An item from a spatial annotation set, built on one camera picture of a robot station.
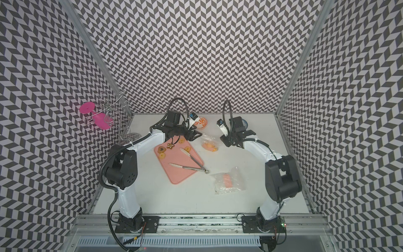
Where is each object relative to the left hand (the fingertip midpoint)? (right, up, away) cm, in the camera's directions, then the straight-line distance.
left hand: (198, 131), depth 91 cm
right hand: (+17, -4, +1) cm, 18 cm away
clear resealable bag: (+7, -7, +2) cm, 10 cm away
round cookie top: (-8, -5, -9) cm, 13 cm away
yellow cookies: (+7, -10, +3) cm, 13 cm away
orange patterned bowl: (+2, +4, +20) cm, 20 cm away
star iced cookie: (-18, -10, +8) cm, 22 cm away
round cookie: (-7, -12, +8) cm, 16 cm away
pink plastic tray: (-13, -18, +5) cm, 23 cm away
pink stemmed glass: (-54, +6, -4) cm, 55 cm away
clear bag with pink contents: (+19, -28, -5) cm, 34 cm away
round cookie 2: (-23, -15, +5) cm, 28 cm away
